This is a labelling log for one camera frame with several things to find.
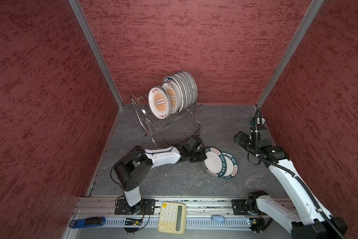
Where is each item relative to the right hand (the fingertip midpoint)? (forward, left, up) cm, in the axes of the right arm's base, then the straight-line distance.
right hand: (239, 142), depth 78 cm
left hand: (-4, +17, -12) cm, 21 cm away
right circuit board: (-34, -3, -19) cm, 39 cm away
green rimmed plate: (-5, +11, -16) cm, 21 cm away
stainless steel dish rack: (+21, +39, -17) cm, 47 cm away
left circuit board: (-32, +58, -21) cm, 69 cm away
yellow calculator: (-31, +37, -15) cm, 50 cm away
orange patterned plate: (+16, +42, +16) cm, 48 cm away
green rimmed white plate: (-6, +1, -17) cm, 18 cm away
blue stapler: (-32, +75, -13) cm, 83 cm away
